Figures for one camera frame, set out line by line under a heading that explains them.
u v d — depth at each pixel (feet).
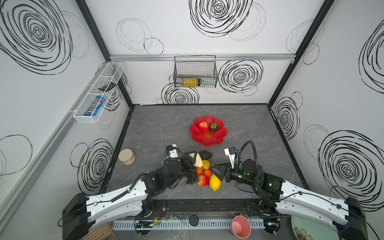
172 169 1.78
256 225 2.29
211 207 2.47
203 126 3.25
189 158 2.16
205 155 2.87
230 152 2.15
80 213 1.39
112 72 3.04
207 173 2.57
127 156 2.84
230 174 2.05
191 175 2.60
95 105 2.37
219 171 2.09
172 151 2.23
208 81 2.84
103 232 2.19
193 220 2.07
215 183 2.53
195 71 3.25
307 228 2.23
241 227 2.24
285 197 1.68
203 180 2.59
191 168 2.10
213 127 3.27
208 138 3.32
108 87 2.49
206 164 2.77
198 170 2.71
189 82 2.86
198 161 2.32
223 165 2.03
